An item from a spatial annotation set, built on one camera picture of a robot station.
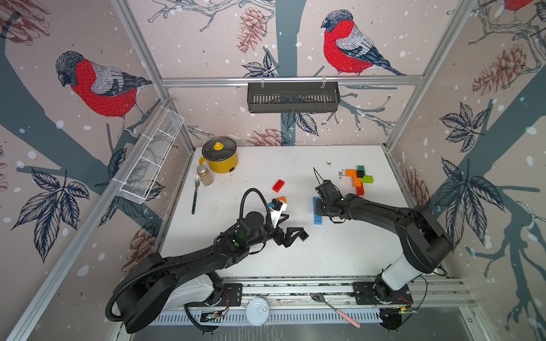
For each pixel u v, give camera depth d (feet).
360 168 3.51
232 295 2.40
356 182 3.38
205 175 3.28
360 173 3.40
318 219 2.96
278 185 3.40
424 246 1.48
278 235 2.20
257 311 2.16
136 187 2.67
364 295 2.39
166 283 1.35
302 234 2.83
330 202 2.33
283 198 3.23
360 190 3.30
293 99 3.42
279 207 2.23
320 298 2.43
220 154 3.41
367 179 3.40
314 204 2.93
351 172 3.43
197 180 3.46
